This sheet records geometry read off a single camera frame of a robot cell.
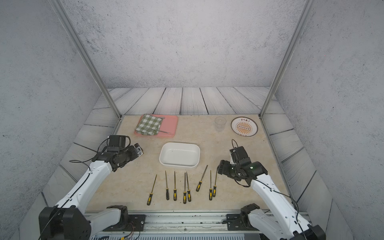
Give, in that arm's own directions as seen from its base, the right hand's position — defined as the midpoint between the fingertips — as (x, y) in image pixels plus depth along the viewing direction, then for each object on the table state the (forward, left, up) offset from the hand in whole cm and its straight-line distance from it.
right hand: (223, 170), depth 78 cm
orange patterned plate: (+41, -21, -13) cm, 48 cm away
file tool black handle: (-9, +29, -11) cm, 33 cm away
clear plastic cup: (+41, -3, -9) cm, 42 cm away
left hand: (+9, +46, +2) cm, 47 cm away
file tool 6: (-8, +6, -13) cm, 16 cm away
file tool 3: (-9, +20, -12) cm, 25 cm away
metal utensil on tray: (+37, +38, -15) cm, 55 cm away
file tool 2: (-10, +25, -11) cm, 29 cm away
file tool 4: (-9, +18, -11) cm, 23 cm away
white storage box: (+16, +25, -12) cm, 32 cm away
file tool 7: (-6, +4, -12) cm, 14 cm away
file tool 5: (-2, +11, -13) cm, 17 cm away
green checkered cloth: (+41, +51, -11) cm, 66 cm away
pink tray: (+38, +36, -11) cm, 54 cm away
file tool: (-9, +38, -12) cm, 41 cm away
